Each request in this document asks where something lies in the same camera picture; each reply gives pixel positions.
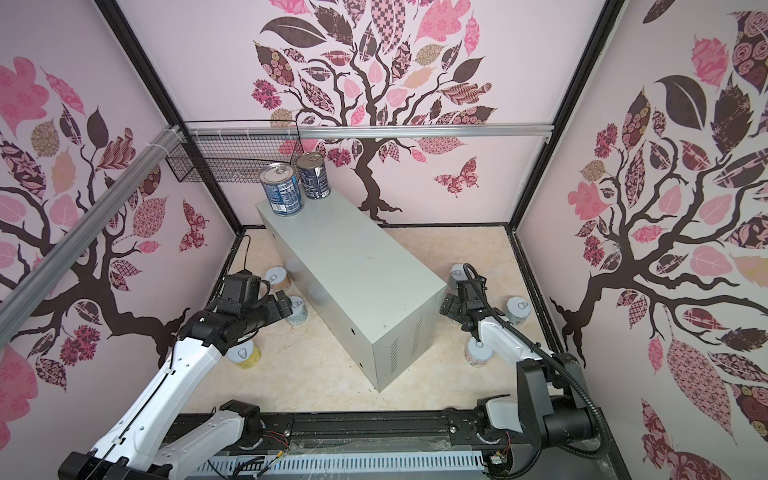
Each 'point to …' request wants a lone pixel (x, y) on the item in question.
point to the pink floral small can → (477, 353)
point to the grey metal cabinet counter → (387, 309)
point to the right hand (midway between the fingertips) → (461, 304)
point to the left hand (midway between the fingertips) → (277, 311)
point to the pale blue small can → (518, 309)
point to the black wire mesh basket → (234, 151)
